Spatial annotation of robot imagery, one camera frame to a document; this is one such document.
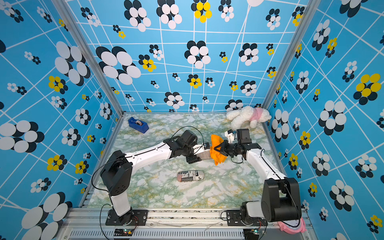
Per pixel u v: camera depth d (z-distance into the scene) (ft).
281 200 1.36
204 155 2.76
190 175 2.77
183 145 2.21
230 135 2.64
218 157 2.65
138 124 3.45
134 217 2.37
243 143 2.21
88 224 2.38
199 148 2.40
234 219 2.37
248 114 3.49
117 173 1.53
